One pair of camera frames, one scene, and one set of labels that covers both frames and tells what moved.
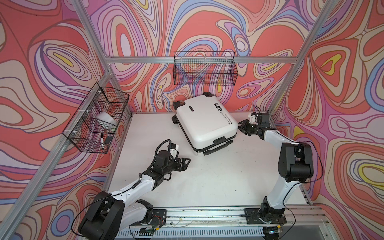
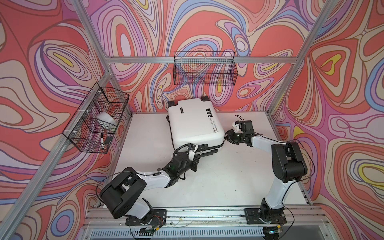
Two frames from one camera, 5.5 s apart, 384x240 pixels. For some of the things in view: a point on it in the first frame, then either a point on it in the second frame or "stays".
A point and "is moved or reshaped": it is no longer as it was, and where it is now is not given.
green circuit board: (146, 230) stays
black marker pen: (102, 141) stays
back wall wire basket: (217, 68) stays
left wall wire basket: (91, 129) stays
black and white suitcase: (206, 124) is moved or reshaped
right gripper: (243, 125) to (228, 135)
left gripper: (183, 167) to (194, 164)
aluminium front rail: (295, 215) stays
